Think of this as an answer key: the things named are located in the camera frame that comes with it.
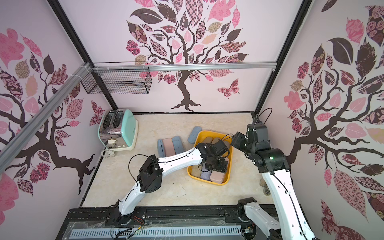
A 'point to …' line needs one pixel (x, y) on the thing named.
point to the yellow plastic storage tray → (216, 136)
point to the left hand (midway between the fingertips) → (220, 171)
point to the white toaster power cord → (106, 153)
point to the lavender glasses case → (206, 174)
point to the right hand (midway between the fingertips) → (237, 137)
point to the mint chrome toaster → (118, 130)
